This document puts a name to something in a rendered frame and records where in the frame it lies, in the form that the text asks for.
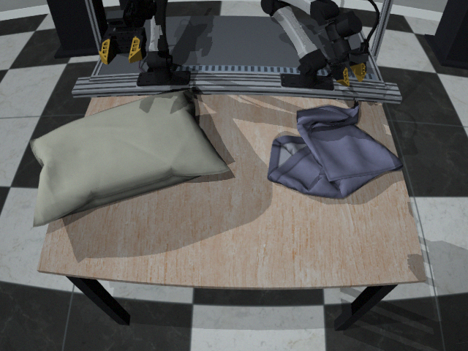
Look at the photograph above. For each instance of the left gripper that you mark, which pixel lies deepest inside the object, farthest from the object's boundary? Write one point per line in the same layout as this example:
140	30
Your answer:
339	71

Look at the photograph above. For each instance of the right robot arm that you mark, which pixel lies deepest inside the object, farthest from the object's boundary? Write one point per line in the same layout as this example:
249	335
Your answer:
158	54

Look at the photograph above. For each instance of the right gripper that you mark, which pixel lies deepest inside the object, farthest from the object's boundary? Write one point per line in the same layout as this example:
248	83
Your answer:
110	46

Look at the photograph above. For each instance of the grey slotted metal crossbar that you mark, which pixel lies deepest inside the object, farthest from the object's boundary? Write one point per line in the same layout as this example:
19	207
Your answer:
261	86

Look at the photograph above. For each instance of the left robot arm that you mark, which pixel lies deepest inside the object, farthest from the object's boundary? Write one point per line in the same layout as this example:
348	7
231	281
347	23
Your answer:
312	58

